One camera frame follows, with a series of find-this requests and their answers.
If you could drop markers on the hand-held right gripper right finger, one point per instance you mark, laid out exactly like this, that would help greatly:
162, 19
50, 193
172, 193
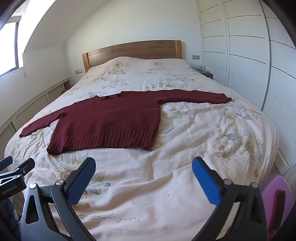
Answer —
205, 183

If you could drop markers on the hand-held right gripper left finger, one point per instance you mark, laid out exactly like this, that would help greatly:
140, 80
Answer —
81, 180

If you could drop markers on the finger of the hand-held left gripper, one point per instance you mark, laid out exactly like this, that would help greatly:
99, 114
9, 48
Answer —
24, 167
5, 161

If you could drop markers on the dark red knitted sweater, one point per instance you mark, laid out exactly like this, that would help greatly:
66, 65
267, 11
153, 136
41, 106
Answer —
111, 125

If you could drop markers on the floral cream duvet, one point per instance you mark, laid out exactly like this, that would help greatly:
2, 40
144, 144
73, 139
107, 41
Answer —
175, 162

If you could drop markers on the purple plastic seat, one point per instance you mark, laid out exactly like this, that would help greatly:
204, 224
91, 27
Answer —
268, 197

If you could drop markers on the red-edged phone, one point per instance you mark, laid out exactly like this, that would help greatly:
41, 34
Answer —
279, 208

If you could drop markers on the wooden nightstand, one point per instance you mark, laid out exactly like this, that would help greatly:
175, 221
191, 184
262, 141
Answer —
206, 74

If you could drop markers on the window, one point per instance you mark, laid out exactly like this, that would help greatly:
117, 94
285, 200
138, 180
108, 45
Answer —
8, 46

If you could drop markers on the white wardrobe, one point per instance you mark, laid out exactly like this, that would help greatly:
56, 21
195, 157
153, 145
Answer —
247, 46

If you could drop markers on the wooden headboard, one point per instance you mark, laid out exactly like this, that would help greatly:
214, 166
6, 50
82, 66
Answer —
138, 49

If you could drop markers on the wall socket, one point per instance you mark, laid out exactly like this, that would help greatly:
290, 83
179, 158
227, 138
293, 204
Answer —
78, 71
195, 57

